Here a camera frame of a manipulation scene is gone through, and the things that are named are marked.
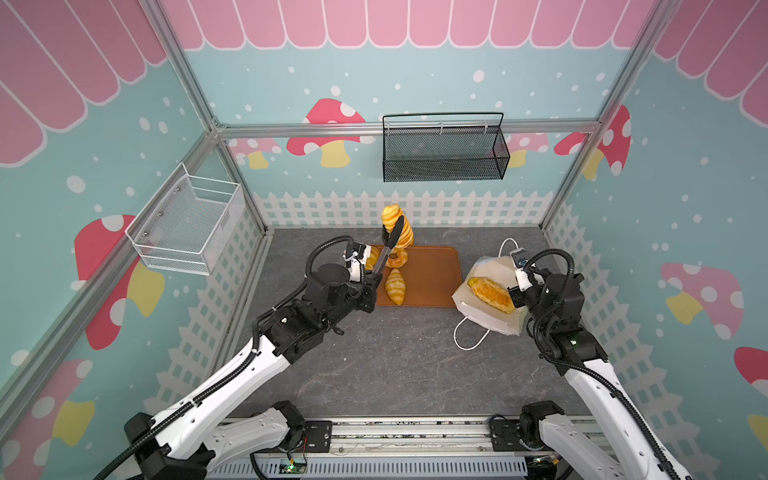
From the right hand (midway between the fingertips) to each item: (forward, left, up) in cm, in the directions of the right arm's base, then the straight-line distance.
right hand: (522, 265), depth 74 cm
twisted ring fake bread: (+22, +30, -25) cm, 45 cm away
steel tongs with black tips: (+3, +33, +6) cm, 34 cm away
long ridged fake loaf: (+5, +1, -22) cm, 22 cm away
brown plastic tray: (+14, +19, -25) cm, 34 cm away
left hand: (-6, +36, +2) cm, 37 cm away
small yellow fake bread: (+9, +31, -24) cm, 40 cm away
